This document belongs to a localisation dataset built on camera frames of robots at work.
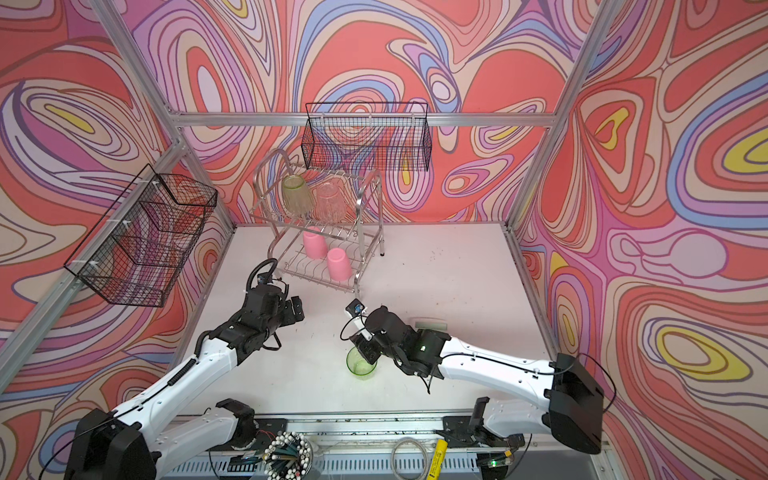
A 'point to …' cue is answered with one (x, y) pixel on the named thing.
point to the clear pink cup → (329, 200)
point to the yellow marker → (438, 459)
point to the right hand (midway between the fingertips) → (362, 338)
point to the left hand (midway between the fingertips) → (293, 302)
